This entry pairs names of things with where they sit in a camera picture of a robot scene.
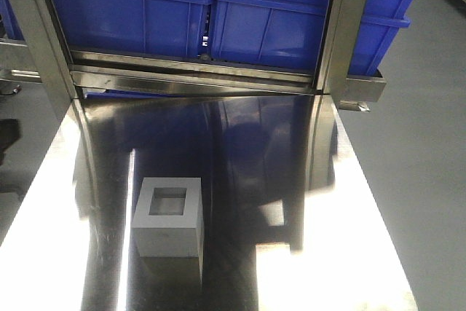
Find grey block with square hole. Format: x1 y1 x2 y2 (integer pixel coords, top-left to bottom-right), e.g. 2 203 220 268
131 176 203 258

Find steel rack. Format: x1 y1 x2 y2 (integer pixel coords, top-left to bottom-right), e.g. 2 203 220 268
0 0 387 125

